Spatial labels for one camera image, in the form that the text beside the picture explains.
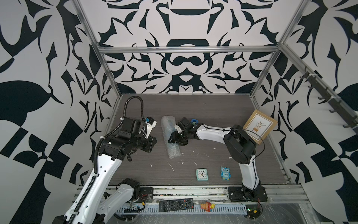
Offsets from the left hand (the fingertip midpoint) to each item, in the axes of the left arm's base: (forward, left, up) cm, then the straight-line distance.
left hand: (153, 138), depth 71 cm
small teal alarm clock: (-12, -25, -20) cm, 35 cm away
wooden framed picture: (+13, -65, -13) cm, 67 cm away
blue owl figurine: (-12, -39, -22) cm, 47 cm away
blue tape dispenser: (+22, -24, -18) cm, 37 cm away
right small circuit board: (-30, -49, -23) cm, 62 cm away
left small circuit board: (-27, +11, -19) cm, 34 cm away
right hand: (+8, -8, -19) cm, 22 cm away
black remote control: (-26, -10, -20) cm, 35 cm away
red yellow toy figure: (-28, -26, -19) cm, 43 cm away
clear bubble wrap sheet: (+17, -7, -16) cm, 24 cm away
